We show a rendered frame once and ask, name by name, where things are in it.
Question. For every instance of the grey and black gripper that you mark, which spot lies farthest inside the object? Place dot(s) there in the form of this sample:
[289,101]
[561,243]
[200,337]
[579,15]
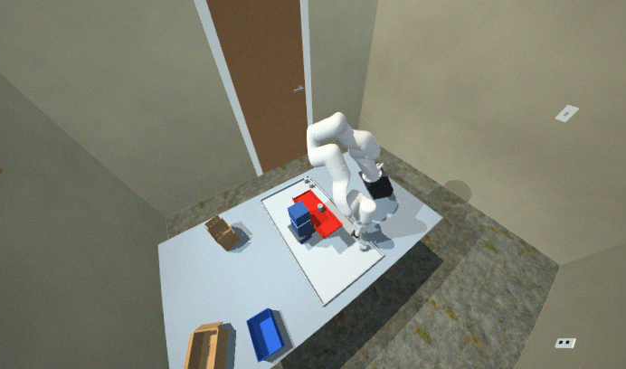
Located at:
[359,230]

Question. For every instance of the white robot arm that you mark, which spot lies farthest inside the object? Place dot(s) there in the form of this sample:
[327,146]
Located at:
[362,147]

